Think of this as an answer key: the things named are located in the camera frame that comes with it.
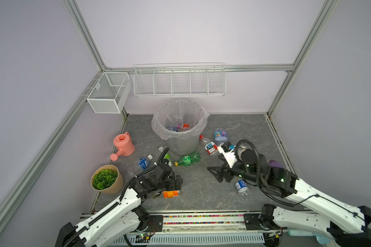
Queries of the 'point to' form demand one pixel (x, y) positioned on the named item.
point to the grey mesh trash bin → (184, 145)
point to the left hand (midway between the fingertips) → (175, 183)
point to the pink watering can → (123, 142)
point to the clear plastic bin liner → (178, 118)
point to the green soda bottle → (188, 160)
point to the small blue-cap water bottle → (241, 186)
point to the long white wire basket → (180, 80)
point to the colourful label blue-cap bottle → (220, 136)
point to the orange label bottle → (170, 194)
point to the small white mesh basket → (109, 94)
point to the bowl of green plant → (106, 179)
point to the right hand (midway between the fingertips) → (214, 161)
